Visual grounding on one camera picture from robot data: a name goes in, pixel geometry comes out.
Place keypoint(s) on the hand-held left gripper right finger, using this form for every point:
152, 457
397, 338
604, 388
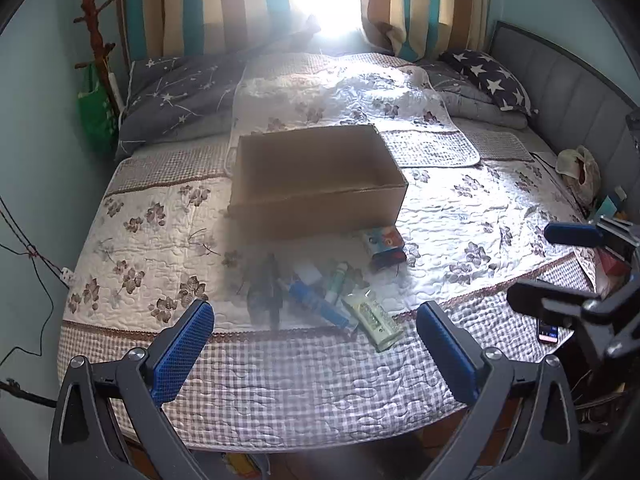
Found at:
447, 355

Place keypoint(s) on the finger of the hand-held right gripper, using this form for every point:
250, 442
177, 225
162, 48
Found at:
572, 235
545, 300

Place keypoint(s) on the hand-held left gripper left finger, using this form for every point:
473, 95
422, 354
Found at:
182, 355

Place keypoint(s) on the dark remote control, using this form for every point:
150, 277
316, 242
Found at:
262, 290

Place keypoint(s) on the small blue printed carton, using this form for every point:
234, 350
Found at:
382, 239

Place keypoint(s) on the green and white tube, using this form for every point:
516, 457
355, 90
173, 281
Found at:
336, 282

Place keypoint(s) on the blue tube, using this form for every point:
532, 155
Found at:
317, 304

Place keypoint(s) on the brown cardboard box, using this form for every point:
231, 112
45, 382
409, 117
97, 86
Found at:
320, 210

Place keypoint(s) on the smartphone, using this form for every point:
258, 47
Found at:
547, 331

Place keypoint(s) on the teal small box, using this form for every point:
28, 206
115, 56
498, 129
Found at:
607, 207

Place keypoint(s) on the pink packet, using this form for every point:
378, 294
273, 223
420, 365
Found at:
610, 270

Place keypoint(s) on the pale green sachet packet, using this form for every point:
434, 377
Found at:
372, 317

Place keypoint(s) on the small black red box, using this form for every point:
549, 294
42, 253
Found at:
387, 261

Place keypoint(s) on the checked quilted pillow mat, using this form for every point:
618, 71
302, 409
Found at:
497, 145

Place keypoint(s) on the white power strip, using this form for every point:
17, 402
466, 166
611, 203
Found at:
66, 276

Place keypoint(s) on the grey upholstered headboard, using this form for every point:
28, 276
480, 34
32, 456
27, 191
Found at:
565, 90

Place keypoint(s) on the white charger adapter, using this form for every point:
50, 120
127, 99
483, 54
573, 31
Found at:
307, 272

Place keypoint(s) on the dark star print pillow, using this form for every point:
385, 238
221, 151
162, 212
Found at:
487, 75

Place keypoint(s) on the grey constellation print duvet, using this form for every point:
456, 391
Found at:
175, 105

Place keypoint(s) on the green bag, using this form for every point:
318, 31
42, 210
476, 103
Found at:
95, 110

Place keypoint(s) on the small floral quilted blanket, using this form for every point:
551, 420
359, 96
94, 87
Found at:
350, 95

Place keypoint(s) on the striped curtain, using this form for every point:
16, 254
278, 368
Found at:
200, 5
415, 0

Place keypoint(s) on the wooden coat rack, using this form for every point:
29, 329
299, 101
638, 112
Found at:
92, 15

